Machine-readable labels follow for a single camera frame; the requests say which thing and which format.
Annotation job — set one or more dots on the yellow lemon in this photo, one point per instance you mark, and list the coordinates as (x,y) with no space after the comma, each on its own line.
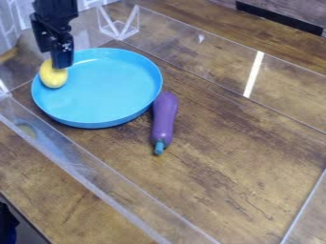
(51,77)

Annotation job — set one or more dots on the white brick pattern curtain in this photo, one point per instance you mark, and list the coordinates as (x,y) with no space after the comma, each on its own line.
(15,18)

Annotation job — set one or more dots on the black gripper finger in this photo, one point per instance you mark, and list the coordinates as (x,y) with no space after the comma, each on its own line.
(62,51)
(42,38)

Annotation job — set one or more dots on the clear acrylic enclosure wall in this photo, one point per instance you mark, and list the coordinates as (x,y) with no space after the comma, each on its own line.
(243,178)

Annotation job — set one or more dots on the purple toy eggplant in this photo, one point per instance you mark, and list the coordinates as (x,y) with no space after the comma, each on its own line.
(165,109)

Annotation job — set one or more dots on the blue round tray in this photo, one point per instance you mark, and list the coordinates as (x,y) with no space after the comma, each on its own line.
(113,85)

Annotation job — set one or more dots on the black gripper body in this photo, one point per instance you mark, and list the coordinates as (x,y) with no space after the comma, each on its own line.
(51,16)

